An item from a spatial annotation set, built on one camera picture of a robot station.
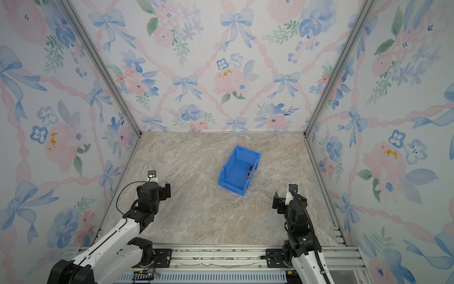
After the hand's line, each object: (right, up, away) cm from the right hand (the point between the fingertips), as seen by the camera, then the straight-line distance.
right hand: (287, 193), depth 82 cm
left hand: (-62, +4, +4) cm, 62 cm away
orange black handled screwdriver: (-15, +8, +19) cm, 26 cm away
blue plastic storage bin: (-24, +5, +19) cm, 31 cm away
